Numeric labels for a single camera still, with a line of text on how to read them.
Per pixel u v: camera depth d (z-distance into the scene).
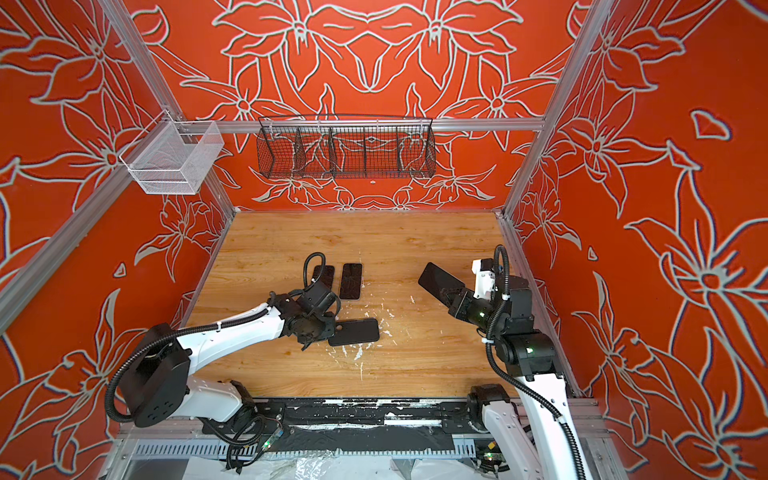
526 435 0.54
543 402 0.42
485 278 0.62
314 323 0.67
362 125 0.92
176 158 0.93
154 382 0.42
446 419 0.73
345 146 0.99
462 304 0.59
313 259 0.77
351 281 1.02
